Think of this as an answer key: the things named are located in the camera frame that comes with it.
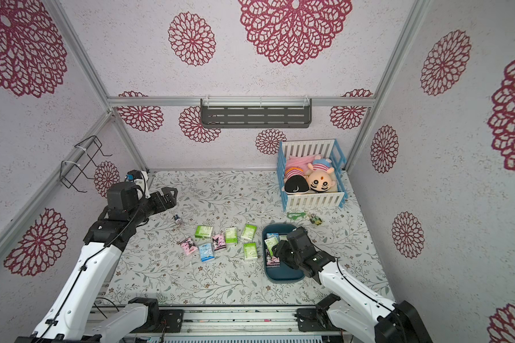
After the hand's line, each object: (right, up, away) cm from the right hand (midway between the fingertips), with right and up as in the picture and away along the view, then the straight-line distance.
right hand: (278, 253), depth 84 cm
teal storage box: (+2, -6, -6) cm, 8 cm away
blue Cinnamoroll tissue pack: (-29, -1, +3) cm, 29 cm away
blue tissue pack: (-2, +5, +8) cm, 10 cm away
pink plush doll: (+14, +40, +28) cm, 51 cm away
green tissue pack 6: (-11, 0, +4) cm, 12 cm away
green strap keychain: (+13, +13, +19) cm, 26 cm away
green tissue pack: (+3, +4, +8) cm, 9 cm away
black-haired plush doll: (+9, +28, +11) cm, 31 cm away
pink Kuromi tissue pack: (-2, -4, +1) cm, 5 cm away
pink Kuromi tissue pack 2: (-24, +3, +6) cm, 25 cm away
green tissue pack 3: (-32, +6, +11) cm, 35 cm away
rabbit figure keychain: (-45, +11, +14) cm, 48 cm away
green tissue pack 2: (-3, +3, +3) cm, 5 cm away
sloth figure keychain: (+19, +11, +15) cm, 27 cm away
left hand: (-40, +23, -10) cm, 47 cm away
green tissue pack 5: (-12, +6, +10) cm, 17 cm away
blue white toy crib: (+28, +46, +25) cm, 60 cm away
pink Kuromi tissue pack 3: (-37, +1, +5) cm, 37 cm away
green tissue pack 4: (-20, +5, +8) cm, 22 cm away
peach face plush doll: (+21, +32, +16) cm, 42 cm away
